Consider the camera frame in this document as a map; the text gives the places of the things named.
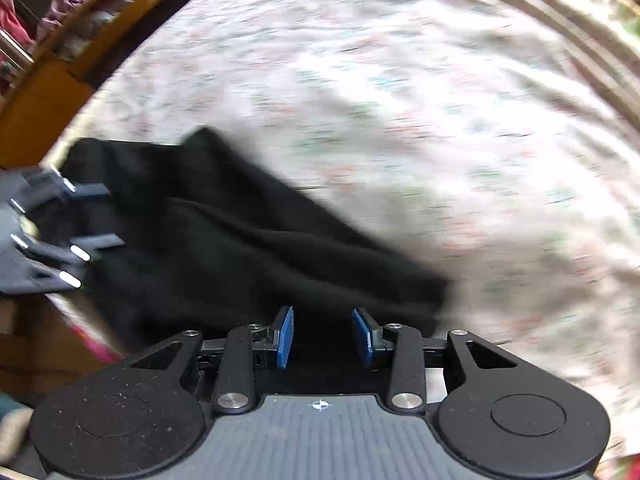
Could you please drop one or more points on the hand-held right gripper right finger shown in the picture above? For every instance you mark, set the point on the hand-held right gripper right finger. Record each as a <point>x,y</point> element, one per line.
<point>362,337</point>

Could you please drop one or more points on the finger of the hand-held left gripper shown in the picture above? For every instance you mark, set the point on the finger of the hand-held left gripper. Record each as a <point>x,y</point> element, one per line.
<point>92,190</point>
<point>100,243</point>

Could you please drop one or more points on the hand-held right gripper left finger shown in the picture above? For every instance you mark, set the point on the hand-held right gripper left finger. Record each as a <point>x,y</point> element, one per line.
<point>285,337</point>

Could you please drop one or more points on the black pants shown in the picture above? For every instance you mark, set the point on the black pants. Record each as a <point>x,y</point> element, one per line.
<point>225,250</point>

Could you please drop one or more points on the wooden desk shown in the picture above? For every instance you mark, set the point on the wooden desk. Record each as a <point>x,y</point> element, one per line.
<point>45,105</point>

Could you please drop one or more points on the silver metal tube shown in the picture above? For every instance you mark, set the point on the silver metal tube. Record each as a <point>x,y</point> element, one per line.
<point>15,50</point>

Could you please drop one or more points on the white floral bed sheet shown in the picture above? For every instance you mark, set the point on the white floral bed sheet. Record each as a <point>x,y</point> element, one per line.
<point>425,135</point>

